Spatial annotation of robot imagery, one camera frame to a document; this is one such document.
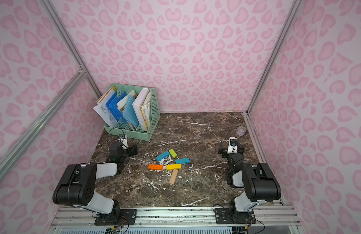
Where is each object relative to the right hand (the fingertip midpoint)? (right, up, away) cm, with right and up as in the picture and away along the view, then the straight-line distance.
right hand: (229, 140), depth 89 cm
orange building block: (-45, -17, +2) cm, 48 cm away
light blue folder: (-62, +17, +3) cm, 64 cm away
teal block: (-42, -11, +6) cm, 44 cm away
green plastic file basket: (-67, +7, +15) cm, 69 cm away
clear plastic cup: (+13, +5, +17) cm, 22 cm away
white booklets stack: (-53, +20, -1) cm, 57 cm away
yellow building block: (-35, -17, +2) cm, 39 cm away
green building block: (-35, -9, +7) cm, 37 cm away
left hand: (-64, -2, +6) cm, 64 cm away
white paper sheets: (-80, +20, +4) cm, 83 cm away
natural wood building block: (-34, -21, -3) cm, 40 cm away
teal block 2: (-29, -14, +5) cm, 32 cm away
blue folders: (-75, +23, +6) cm, 79 cm away
